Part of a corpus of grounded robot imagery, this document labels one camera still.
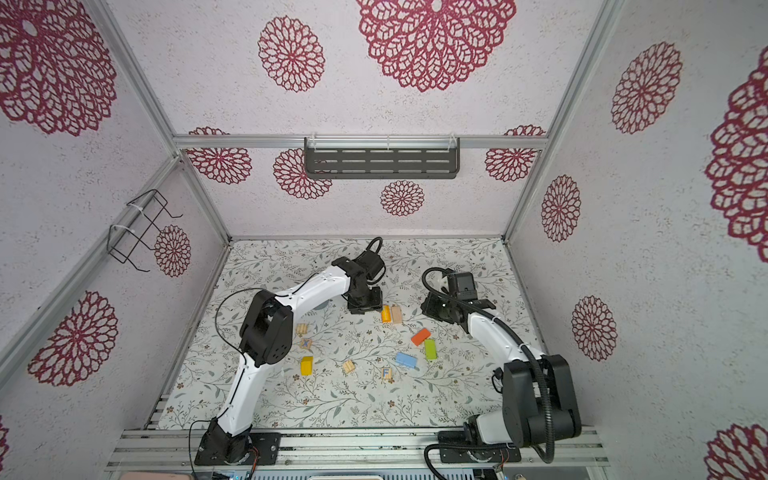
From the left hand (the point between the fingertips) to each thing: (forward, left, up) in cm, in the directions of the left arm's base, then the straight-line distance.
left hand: (374, 312), depth 95 cm
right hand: (-1, -15, +8) cm, 17 cm away
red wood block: (-6, -15, -4) cm, 17 cm away
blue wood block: (-14, -10, -3) cm, 18 cm away
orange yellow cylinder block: (+1, -4, -2) cm, 5 cm away
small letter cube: (-16, +7, -3) cm, 18 cm away
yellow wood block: (-16, +20, -3) cm, 25 cm away
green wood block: (-12, -17, -3) cm, 21 cm away
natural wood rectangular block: (+2, -7, -3) cm, 8 cm away
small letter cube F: (-19, -4, -2) cm, 19 cm away
